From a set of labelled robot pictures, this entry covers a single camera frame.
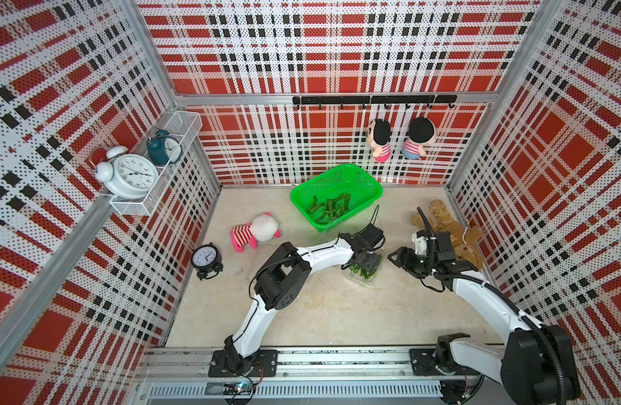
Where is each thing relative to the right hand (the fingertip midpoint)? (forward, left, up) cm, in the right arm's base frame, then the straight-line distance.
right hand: (397, 259), depth 85 cm
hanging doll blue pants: (+41, -12, +23) cm, 48 cm away
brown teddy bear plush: (+8, -27, -2) cm, 28 cm away
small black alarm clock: (+3, +69, -6) cm, 70 cm away
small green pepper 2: (+31, +29, -8) cm, 44 cm away
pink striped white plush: (+16, +50, -3) cm, 52 cm away
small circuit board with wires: (-35, +49, -8) cm, 61 cm away
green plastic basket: (+38, +21, -10) cm, 44 cm away
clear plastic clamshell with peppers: (0, +13, -10) cm, 16 cm away
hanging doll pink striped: (+45, +3, +20) cm, 49 cm away
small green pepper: (+29, +22, -6) cm, 37 cm away
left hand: (+5, +8, -7) cm, 12 cm away
